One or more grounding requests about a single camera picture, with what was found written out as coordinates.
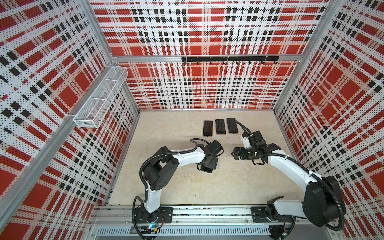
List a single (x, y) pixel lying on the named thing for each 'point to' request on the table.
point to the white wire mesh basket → (93, 111)
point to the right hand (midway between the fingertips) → (240, 154)
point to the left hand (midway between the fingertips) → (208, 164)
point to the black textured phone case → (207, 169)
